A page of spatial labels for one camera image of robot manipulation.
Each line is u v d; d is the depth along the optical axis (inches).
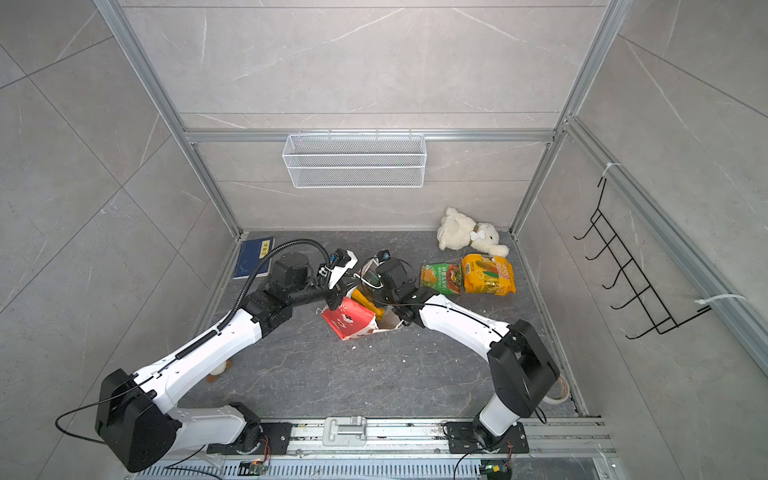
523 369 16.7
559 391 18.4
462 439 28.9
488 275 38.9
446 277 40.5
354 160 39.5
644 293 24.7
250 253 45.0
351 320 29.2
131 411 15.1
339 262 24.1
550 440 29.4
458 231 42.5
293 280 22.9
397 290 25.5
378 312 32.0
